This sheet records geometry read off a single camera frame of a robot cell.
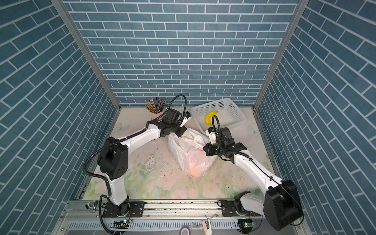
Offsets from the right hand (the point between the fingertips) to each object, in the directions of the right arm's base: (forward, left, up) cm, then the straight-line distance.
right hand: (205, 148), depth 83 cm
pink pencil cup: (+25, +37, -2) cm, 44 cm away
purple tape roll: (-36, +7, -12) cm, 39 cm away
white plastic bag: (-1, +10, -2) cm, 10 cm away
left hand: (+14, +11, 0) cm, 18 cm away
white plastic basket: (+39, -19, -11) cm, 44 cm away
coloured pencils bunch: (+32, +37, 0) cm, 49 cm away
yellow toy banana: (+34, -2, -10) cm, 35 cm away
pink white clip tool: (-35, -3, -11) cm, 37 cm away
